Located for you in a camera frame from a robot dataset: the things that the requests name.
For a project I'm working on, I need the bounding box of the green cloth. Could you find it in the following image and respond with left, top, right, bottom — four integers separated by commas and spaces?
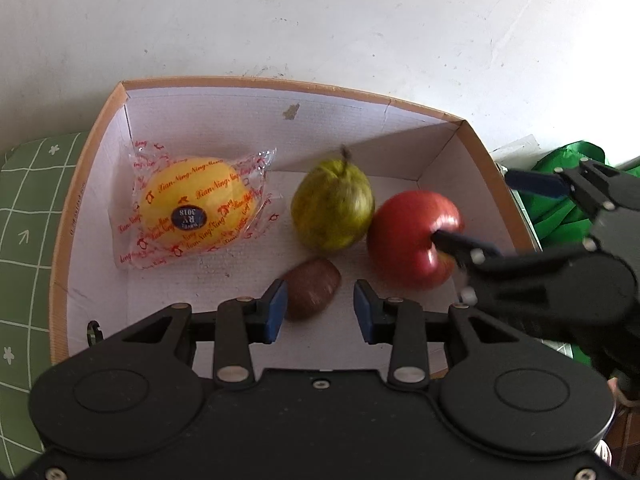
517, 140, 640, 366

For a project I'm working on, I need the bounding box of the green checkered tablecloth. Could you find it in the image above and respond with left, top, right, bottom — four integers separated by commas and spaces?
0, 132, 91, 471

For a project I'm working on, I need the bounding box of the dark red jujube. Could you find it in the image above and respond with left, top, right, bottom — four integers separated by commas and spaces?
284, 258, 342, 322

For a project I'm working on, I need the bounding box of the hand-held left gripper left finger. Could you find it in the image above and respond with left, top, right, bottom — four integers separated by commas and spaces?
95, 279, 289, 391

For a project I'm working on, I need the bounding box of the lemon with blue sticker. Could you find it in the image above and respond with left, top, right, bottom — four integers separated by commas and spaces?
112, 137, 278, 271

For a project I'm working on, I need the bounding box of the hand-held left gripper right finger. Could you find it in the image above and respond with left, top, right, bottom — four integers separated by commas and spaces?
353, 279, 546, 391

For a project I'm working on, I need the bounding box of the cardboard box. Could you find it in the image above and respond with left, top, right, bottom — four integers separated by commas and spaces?
50, 76, 543, 381

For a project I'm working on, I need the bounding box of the red apple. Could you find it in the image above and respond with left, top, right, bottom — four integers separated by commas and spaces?
366, 190, 465, 291

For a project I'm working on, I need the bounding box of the green pear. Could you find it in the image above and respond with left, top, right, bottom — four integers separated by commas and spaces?
291, 146, 376, 255

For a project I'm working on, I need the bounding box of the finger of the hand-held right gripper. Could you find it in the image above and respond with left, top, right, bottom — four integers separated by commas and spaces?
431, 229, 601, 307
504, 159, 640, 252

